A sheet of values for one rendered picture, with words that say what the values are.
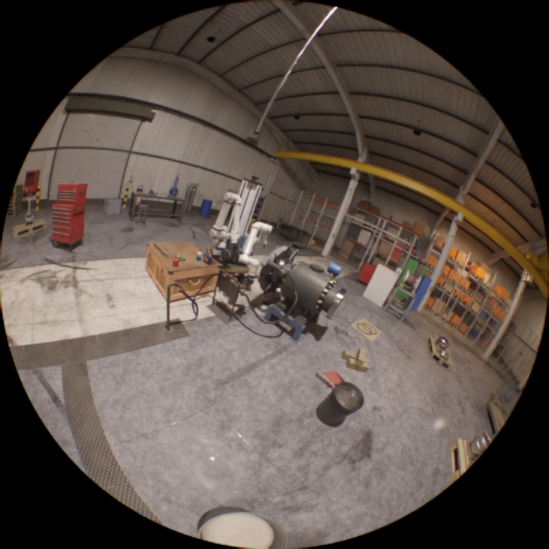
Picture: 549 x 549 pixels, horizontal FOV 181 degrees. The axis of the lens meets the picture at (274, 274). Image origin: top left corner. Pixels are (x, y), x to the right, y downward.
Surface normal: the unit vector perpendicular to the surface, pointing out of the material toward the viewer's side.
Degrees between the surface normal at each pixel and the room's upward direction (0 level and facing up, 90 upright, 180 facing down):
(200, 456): 0
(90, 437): 0
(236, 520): 16
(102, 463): 0
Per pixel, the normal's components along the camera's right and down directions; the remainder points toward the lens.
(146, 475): 0.33, -0.88
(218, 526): 0.10, -0.97
